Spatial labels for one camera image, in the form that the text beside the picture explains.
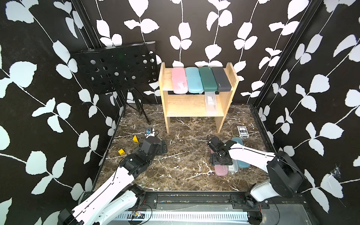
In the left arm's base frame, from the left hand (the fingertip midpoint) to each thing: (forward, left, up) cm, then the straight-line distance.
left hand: (159, 140), depth 77 cm
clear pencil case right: (+25, -33, +3) cm, 42 cm away
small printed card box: (+14, -59, -17) cm, 63 cm away
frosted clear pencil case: (-11, -45, -17) cm, 50 cm away
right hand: (-6, -35, -17) cm, 39 cm away
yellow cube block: (+1, +26, -16) cm, 31 cm away
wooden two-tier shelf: (+26, -21, +2) cm, 34 cm away
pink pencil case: (-13, -36, -17) cm, 42 cm away
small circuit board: (-33, +12, -19) cm, 40 cm away
